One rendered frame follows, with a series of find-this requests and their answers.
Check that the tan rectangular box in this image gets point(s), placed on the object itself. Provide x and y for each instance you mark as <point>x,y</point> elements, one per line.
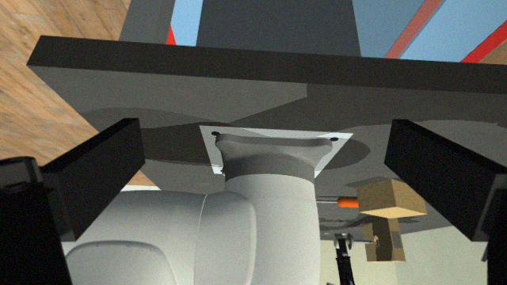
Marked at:
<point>389,199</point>

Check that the orange-handled screwdriver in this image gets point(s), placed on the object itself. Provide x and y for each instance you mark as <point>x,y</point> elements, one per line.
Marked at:
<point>342,202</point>

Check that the tan wooden block with round hole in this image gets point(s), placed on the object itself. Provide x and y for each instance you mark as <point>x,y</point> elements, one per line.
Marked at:
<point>389,246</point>

